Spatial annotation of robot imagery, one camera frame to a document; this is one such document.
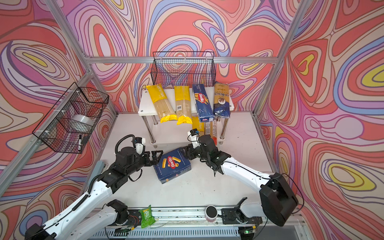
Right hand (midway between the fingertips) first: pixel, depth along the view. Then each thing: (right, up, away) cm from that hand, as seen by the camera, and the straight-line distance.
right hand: (185, 150), depth 81 cm
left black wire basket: (-56, +14, -9) cm, 59 cm away
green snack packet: (-18, -32, -9) cm, 38 cm away
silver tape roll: (-49, +15, -11) cm, 52 cm away
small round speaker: (+13, -28, -10) cm, 33 cm away
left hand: (-14, 0, -3) cm, 15 cm away
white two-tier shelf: (-14, +9, +21) cm, 27 cm away
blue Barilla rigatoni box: (-8, -9, +4) cm, 12 cm away
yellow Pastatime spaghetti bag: (+7, +15, +24) cm, 29 cm away
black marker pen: (-51, +5, -9) cm, 52 cm away
